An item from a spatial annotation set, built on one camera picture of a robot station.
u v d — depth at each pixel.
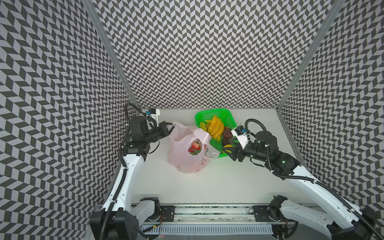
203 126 1.04
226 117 1.06
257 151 0.57
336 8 0.67
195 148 0.92
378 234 0.35
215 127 0.96
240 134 0.58
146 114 0.64
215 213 0.75
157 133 0.64
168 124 0.71
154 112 0.67
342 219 0.39
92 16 0.72
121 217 0.38
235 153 0.60
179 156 0.71
